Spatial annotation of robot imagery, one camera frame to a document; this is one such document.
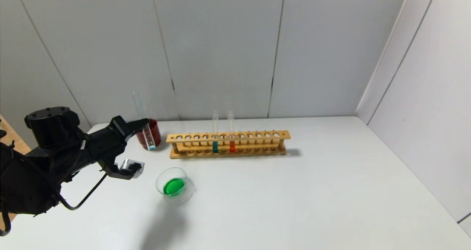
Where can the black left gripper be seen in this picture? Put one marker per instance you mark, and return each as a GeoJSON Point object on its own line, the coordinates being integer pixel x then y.
{"type": "Point", "coordinates": [120, 127]}

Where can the test tube with teal liquid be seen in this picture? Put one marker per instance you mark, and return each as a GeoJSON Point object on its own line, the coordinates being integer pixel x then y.
{"type": "Point", "coordinates": [149, 138]}

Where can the black orange robot left arm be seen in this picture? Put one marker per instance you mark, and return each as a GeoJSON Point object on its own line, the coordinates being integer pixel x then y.
{"type": "Point", "coordinates": [36, 161]}

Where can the empty glass test tube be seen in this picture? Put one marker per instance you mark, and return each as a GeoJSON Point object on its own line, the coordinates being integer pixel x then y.
{"type": "Point", "coordinates": [150, 108]}

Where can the test tube with blue liquid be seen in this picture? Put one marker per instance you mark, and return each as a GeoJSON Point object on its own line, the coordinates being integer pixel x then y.
{"type": "Point", "coordinates": [215, 147]}

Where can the test tube with red liquid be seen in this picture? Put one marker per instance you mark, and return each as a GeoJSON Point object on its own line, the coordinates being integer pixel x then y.
{"type": "Point", "coordinates": [232, 146]}

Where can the wooden test tube rack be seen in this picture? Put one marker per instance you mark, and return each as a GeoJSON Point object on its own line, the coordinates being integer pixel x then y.
{"type": "Point", "coordinates": [235, 155]}

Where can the dark red cup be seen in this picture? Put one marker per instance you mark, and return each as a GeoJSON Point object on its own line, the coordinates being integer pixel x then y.
{"type": "Point", "coordinates": [156, 134]}

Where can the clear glass beaker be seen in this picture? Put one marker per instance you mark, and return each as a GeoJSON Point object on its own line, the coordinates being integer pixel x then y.
{"type": "Point", "coordinates": [186, 195]}

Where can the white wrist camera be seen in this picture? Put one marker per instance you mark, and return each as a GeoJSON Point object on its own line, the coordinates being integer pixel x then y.
{"type": "Point", "coordinates": [132, 168]}

